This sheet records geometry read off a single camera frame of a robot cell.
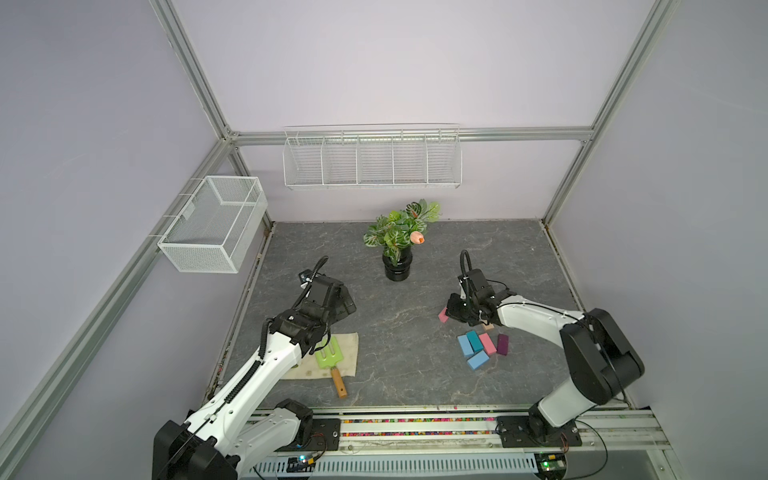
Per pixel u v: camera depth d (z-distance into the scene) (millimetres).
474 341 888
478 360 849
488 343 874
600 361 451
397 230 814
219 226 846
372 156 992
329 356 858
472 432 754
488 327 907
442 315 904
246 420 444
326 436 739
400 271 1019
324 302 590
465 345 873
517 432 738
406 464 1578
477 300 722
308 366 845
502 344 888
